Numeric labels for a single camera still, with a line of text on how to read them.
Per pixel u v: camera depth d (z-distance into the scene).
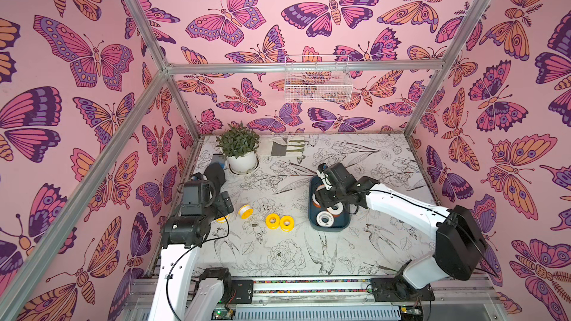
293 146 1.16
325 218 0.88
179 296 0.40
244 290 0.73
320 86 1.06
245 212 0.88
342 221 0.88
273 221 0.89
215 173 1.03
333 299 0.73
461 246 0.43
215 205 0.65
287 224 0.88
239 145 0.90
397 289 0.65
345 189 0.64
